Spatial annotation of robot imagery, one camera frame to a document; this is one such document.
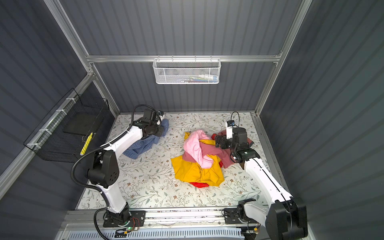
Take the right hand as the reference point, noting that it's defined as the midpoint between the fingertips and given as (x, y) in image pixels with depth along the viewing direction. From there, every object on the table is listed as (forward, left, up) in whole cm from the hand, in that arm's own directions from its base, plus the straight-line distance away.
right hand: (225, 136), depth 83 cm
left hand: (+10, +40, -5) cm, 42 cm away
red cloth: (-21, +14, -17) cm, 31 cm away
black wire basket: (-6, +80, +12) cm, 82 cm away
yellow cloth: (-15, +20, -14) cm, 28 cm away
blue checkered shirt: (+3, +49, -11) cm, 51 cm away
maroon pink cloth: (-7, -1, -11) cm, 13 cm away
